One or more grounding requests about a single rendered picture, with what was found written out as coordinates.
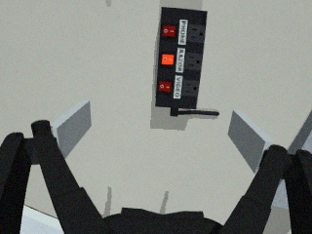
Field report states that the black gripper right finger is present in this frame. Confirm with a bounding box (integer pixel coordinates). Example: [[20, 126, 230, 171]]
[[218, 110, 312, 234]]

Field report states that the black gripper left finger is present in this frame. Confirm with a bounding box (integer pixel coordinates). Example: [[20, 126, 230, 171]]
[[0, 100, 116, 234]]

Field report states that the black power strip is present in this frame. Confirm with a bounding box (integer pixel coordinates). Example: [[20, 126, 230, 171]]
[[155, 7, 219, 117]]

